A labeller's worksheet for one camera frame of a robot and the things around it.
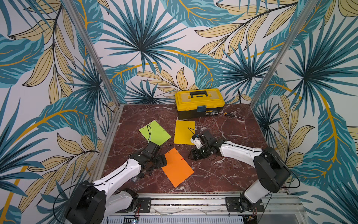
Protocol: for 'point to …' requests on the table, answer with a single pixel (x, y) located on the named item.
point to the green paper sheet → (154, 133)
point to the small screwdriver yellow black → (230, 115)
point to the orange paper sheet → (177, 170)
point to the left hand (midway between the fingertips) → (161, 165)
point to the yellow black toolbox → (199, 102)
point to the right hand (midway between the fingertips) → (191, 156)
